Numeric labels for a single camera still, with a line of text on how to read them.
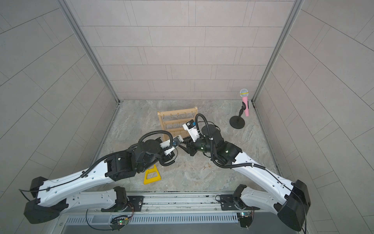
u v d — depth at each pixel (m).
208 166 0.84
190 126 0.59
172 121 0.84
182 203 0.72
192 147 0.59
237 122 1.03
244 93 0.85
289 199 0.38
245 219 0.68
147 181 0.78
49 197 0.38
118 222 0.66
